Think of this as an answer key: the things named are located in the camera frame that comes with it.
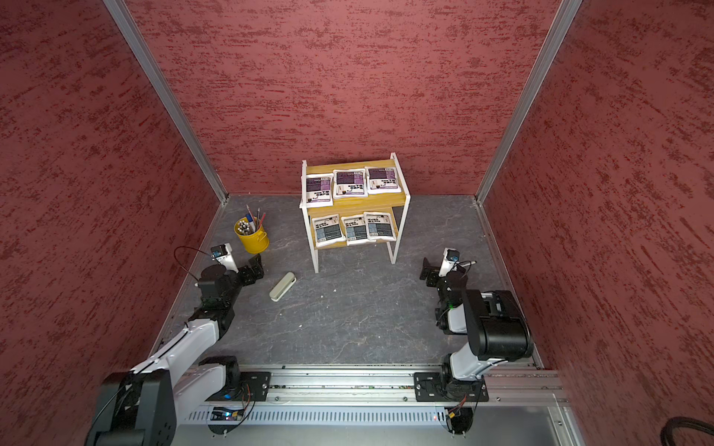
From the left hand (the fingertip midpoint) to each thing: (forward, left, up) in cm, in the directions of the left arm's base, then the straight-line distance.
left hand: (247, 263), depth 87 cm
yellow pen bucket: (+12, +2, -3) cm, 12 cm away
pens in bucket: (+17, +3, 0) cm, 17 cm away
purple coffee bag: (+10, -25, +24) cm, 35 cm away
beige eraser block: (-4, -11, -7) cm, 14 cm away
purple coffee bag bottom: (+14, -43, +24) cm, 51 cm away
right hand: (+4, -63, -5) cm, 64 cm away
